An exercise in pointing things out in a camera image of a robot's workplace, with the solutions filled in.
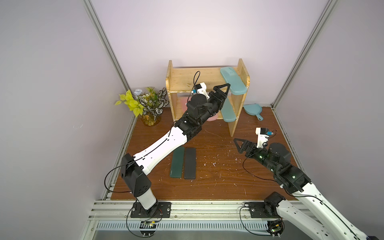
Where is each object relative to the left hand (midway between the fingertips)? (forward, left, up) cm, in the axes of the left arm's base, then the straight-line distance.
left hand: (233, 89), depth 60 cm
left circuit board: (-42, +39, -51) cm, 77 cm away
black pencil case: (-12, +19, -47) cm, 52 cm away
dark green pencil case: (-12, +27, -46) cm, 55 cm away
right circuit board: (-43, -23, -49) cm, 69 cm away
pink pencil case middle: (+7, +6, -27) cm, 29 cm away
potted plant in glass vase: (+16, +45, -24) cm, 54 cm away
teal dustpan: (+35, -31, -49) cm, 67 cm away
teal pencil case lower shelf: (+14, -4, -27) cm, 31 cm away
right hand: (-11, -5, -20) cm, 24 cm away
